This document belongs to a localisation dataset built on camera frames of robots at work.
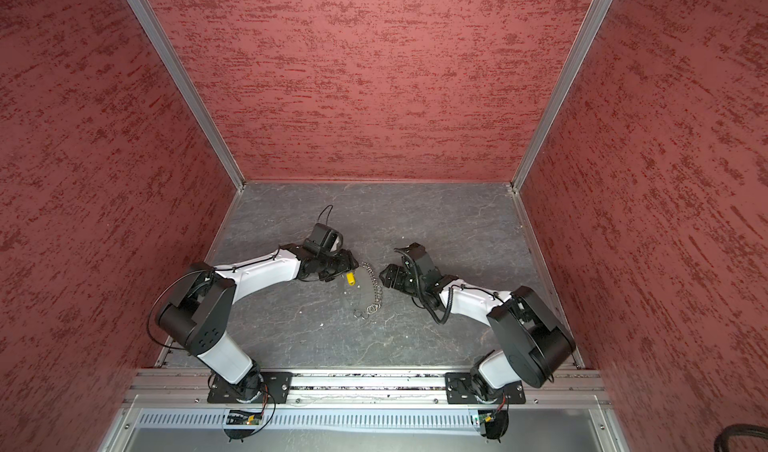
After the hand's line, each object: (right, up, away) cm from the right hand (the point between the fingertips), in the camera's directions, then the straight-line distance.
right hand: (386, 285), depth 88 cm
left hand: (-11, +3, +3) cm, 12 cm away
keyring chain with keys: (-11, +1, +6) cm, 13 cm away
